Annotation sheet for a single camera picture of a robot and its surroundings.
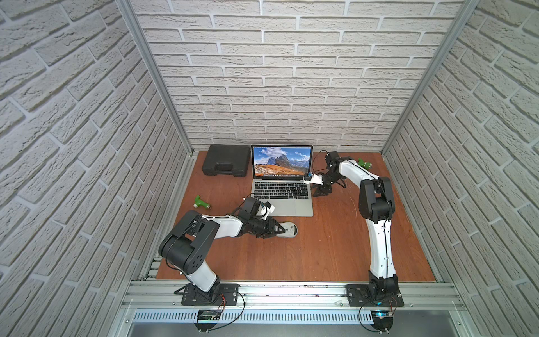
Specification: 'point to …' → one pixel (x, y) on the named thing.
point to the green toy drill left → (199, 202)
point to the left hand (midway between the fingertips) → (284, 230)
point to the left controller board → (206, 319)
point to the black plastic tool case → (227, 160)
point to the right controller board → (382, 320)
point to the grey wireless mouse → (290, 229)
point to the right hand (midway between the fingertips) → (319, 187)
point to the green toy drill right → (367, 165)
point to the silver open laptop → (277, 174)
